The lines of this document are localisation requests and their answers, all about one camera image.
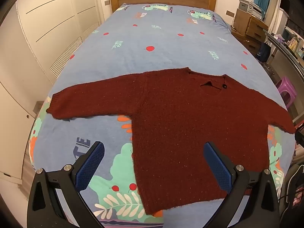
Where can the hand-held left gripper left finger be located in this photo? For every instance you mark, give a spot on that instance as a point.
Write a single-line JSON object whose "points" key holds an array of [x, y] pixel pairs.
{"points": [[91, 163]]}

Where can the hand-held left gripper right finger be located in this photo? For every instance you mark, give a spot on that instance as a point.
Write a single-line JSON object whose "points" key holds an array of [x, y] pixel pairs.
{"points": [[218, 166]]}

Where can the dark red knit sweater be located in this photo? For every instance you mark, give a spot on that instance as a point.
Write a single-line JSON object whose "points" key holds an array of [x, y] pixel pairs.
{"points": [[178, 123]]}

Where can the black chair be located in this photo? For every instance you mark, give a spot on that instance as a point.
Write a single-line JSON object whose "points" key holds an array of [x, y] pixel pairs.
{"points": [[293, 194]]}

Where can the purple plastic stool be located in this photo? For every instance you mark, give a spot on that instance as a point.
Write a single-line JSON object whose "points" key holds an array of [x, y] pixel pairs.
{"points": [[286, 89]]}

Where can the dark blue bag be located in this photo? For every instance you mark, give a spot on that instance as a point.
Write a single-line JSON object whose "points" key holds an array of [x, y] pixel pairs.
{"points": [[264, 52]]}

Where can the grey-edged desk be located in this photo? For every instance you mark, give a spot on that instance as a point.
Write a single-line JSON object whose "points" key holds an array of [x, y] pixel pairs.
{"points": [[285, 49]]}

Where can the blue printed bed blanket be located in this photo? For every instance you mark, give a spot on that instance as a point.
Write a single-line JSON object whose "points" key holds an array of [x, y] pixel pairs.
{"points": [[154, 40]]}

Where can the wooden nightstand with drawers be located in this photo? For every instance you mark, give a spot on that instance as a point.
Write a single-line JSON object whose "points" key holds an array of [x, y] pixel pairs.
{"points": [[254, 28]]}

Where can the row of books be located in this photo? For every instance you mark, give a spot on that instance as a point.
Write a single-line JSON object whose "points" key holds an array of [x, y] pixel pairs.
{"points": [[295, 42]]}

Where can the white wardrobe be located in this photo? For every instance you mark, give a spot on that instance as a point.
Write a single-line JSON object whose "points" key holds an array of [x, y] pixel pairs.
{"points": [[47, 16]]}

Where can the grey printer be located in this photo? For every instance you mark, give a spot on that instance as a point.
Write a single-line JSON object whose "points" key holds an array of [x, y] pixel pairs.
{"points": [[249, 7]]}

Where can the wall socket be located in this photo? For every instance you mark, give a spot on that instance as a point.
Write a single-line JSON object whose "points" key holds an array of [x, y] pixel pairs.
{"points": [[229, 13]]}

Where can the wall switch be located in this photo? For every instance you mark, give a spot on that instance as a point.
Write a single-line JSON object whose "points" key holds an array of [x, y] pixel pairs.
{"points": [[107, 2]]}

